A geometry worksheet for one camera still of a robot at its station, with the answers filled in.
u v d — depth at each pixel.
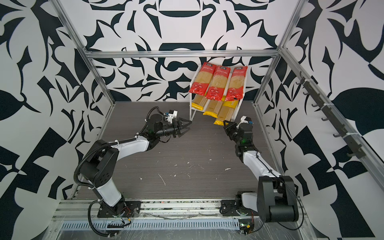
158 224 0.65
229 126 0.76
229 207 0.74
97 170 0.47
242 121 0.79
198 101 0.96
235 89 0.78
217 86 0.79
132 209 0.73
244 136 0.64
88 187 0.51
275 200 0.42
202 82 0.82
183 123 0.76
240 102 0.80
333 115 0.55
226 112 0.89
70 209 0.76
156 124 0.69
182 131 0.81
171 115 0.81
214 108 0.92
